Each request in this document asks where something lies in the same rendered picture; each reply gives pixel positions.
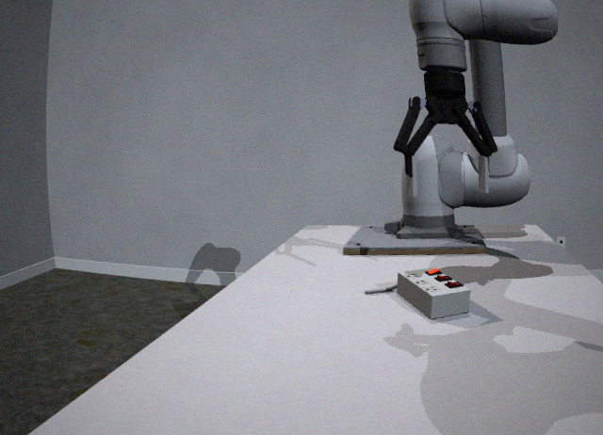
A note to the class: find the white power strip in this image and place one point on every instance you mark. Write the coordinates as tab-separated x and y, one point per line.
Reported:
433	295

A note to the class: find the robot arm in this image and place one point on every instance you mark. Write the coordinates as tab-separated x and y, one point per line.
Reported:
447	179

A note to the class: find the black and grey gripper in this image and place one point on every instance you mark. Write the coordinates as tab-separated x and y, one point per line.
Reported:
446	103

